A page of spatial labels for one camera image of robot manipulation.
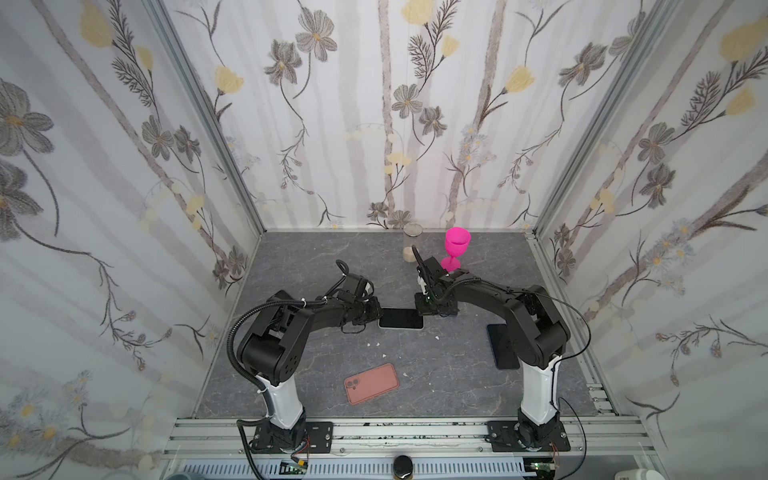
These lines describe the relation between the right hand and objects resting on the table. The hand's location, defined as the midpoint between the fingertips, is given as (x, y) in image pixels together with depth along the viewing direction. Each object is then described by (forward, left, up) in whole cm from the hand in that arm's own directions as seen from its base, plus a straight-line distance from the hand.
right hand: (413, 305), depth 96 cm
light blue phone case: (-7, +4, -2) cm, 8 cm away
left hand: (0, +11, 0) cm, 11 cm away
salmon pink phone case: (-24, +12, -3) cm, 27 cm away
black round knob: (-43, +4, +9) cm, 44 cm away
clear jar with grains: (+22, +1, +9) cm, 24 cm away
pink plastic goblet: (+19, -14, +11) cm, 26 cm away
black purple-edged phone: (-3, +4, -3) cm, 6 cm away
